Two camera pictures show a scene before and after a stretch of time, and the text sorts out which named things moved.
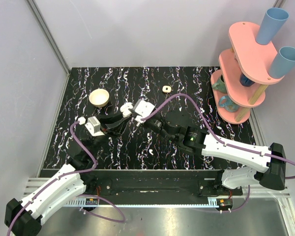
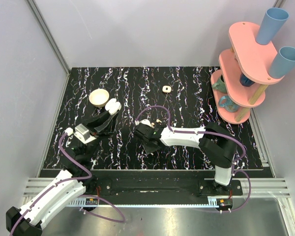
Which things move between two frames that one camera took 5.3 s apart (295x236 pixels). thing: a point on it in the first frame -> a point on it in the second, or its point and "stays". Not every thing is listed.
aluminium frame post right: (279, 4) stays
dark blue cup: (245, 81) stays
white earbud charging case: (124, 108) -> (113, 106)
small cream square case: (166, 89) stays
